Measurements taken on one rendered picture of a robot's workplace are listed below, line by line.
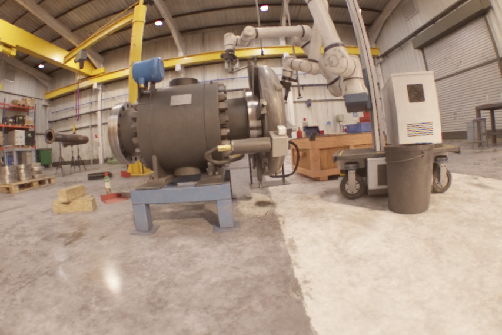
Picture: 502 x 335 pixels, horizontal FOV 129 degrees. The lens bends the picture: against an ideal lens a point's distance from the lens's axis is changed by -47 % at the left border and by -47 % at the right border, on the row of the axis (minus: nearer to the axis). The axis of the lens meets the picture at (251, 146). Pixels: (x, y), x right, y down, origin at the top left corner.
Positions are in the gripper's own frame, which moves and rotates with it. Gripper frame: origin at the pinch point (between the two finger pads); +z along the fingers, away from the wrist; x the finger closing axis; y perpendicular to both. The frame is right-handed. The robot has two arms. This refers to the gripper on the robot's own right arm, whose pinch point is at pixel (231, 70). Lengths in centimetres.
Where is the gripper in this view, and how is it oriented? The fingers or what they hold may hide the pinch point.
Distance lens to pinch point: 176.8
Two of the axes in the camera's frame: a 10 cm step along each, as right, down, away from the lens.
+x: 5.5, 0.1, 8.4
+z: 0.9, 9.9, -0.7
